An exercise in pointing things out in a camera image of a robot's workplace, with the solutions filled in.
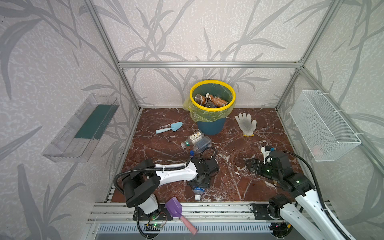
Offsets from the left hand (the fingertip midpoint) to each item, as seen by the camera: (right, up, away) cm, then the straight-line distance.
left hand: (204, 181), depth 82 cm
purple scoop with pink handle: (-15, -11, -8) cm, 20 cm away
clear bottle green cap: (-8, +22, +14) cm, 27 cm away
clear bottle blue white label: (-4, -3, -5) cm, 7 cm away
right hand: (+24, +13, -5) cm, 28 cm away
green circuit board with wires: (-24, -16, -12) cm, 31 cm away
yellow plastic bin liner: (-3, +37, +4) cm, 37 cm away
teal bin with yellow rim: (+4, +46, +13) cm, 48 cm away
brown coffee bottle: (+9, +46, +11) cm, 48 cm away
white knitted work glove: (+31, +32, +29) cm, 53 cm away
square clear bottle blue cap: (-2, +19, +11) cm, 22 cm away
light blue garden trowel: (-22, +29, +26) cm, 45 cm away
